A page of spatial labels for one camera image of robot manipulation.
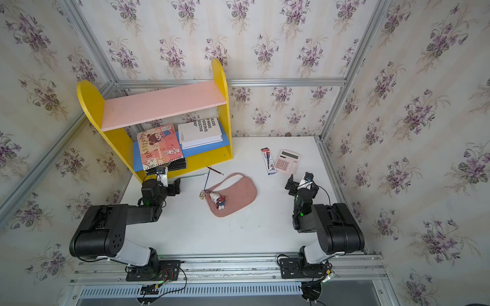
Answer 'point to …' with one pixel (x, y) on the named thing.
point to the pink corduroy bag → (237, 197)
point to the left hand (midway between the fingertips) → (174, 179)
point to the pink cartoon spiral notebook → (159, 146)
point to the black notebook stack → (177, 164)
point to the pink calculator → (287, 161)
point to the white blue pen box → (269, 165)
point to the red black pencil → (215, 170)
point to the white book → (199, 133)
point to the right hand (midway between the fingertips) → (304, 178)
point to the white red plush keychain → (219, 200)
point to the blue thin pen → (207, 180)
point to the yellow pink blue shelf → (177, 129)
